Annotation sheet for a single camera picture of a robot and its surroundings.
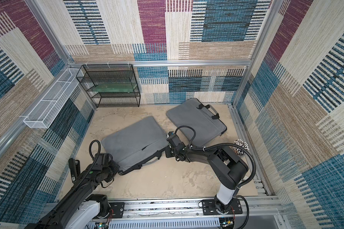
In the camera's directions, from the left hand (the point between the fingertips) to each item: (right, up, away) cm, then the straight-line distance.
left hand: (119, 166), depth 86 cm
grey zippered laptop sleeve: (+8, +11, +7) cm, 16 cm away
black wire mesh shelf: (-25, +59, +15) cm, 66 cm away
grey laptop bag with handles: (+54, +28, +22) cm, 65 cm away
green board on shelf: (-7, +49, +9) cm, 50 cm away
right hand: (+30, +7, +7) cm, 32 cm away
